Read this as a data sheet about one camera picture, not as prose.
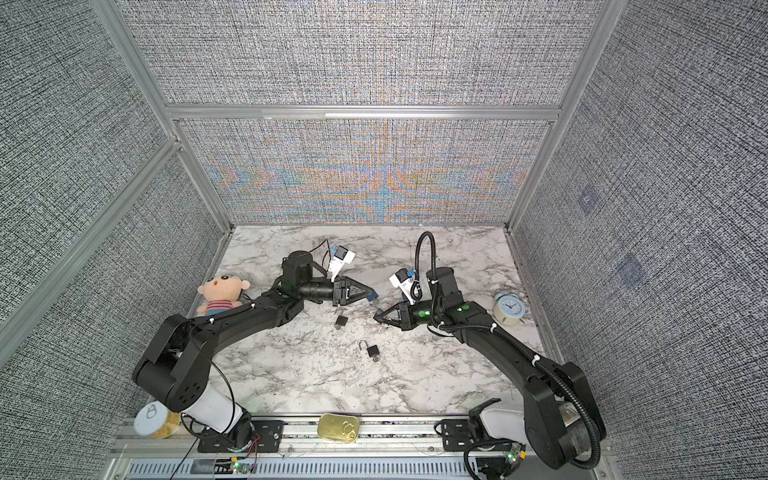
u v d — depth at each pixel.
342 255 0.73
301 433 0.75
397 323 0.72
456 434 0.73
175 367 0.45
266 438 0.73
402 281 0.73
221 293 0.92
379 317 0.76
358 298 0.73
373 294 0.77
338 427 0.71
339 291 0.71
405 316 0.69
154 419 0.72
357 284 0.78
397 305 0.73
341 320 0.94
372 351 0.87
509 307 0.92
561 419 0.41
